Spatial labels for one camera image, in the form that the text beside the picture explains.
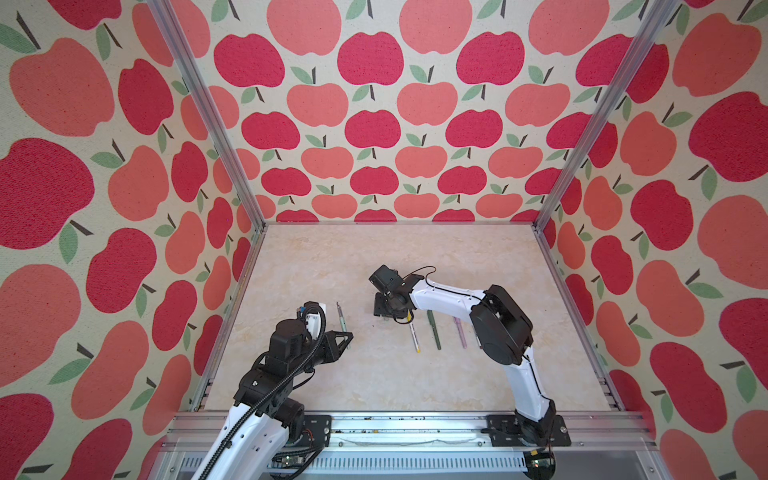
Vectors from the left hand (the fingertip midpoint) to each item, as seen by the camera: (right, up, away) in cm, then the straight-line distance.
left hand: (356, 339), depth 73 cm
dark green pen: (+22, -1, +20) cm, 30 cm away
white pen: (+25, +6, -18) cm, 31 cm away
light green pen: (-4, +5, +1) cm, 6 cm away
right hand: (+7, +3, +22) cm, 23 cm away
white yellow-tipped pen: (+17, -5, +17) cm, 24 cm away
